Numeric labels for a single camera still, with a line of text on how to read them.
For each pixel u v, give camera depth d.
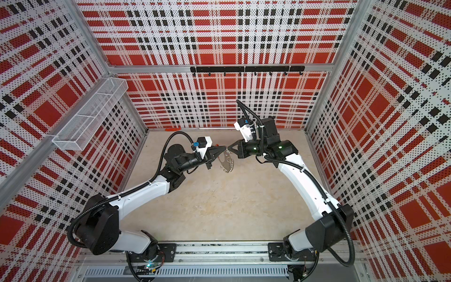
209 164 0.65
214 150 0.68
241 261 0.73
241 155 0.62
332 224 0.39
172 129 1.26
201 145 0.60
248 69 0.88
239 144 0.65
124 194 0.48
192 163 0.65
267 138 0.55
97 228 0.42
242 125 0.63
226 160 0.73
